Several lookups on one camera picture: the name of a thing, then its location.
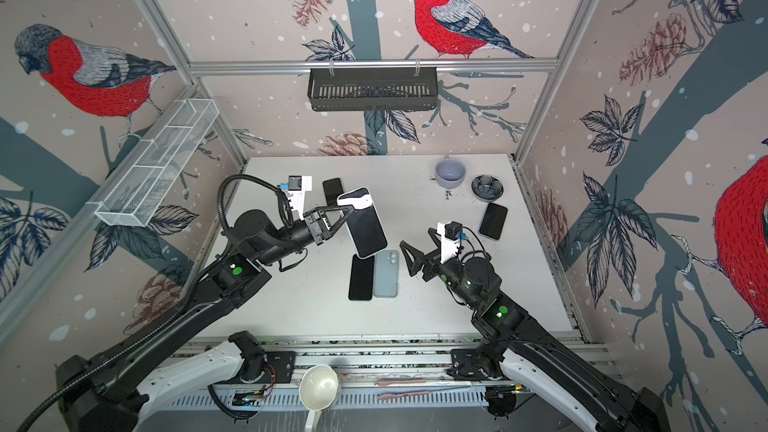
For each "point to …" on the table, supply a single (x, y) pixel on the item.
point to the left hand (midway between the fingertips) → (350, 212)
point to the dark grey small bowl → (487, 188)
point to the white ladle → (318, 388)
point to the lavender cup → (450, 173)
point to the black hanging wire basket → (373, 88)
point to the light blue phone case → (386, 274)
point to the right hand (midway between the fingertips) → (412, 241)
